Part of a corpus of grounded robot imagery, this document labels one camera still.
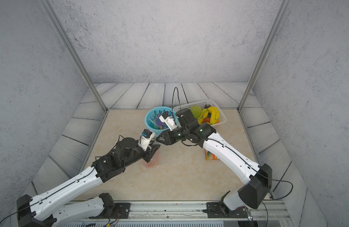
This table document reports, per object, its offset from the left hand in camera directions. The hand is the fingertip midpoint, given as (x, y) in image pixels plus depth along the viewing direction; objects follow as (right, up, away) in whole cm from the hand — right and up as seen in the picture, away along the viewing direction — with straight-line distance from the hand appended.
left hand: (159, 144), depth 70 cm
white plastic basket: (+28, +25, +44) cm, 58 cm away
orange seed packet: (+30, -11, +21) cm, 38 cm away
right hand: (0, +3, -3) cm, 4 cm away
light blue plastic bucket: (-7, +8, +28) cm, 30 cm away
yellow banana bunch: (+35, +16, +31) cm, 50 cm away
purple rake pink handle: (-3, +11, +25) cm, 27 cm away
